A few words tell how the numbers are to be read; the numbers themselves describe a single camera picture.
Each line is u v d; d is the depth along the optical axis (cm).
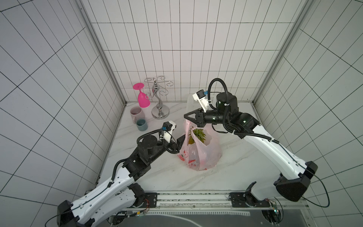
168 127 54
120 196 57
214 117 53
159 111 111
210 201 74
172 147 60
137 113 105
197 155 66
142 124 100
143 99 98
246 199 65
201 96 54
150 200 73
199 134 77
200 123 54
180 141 58
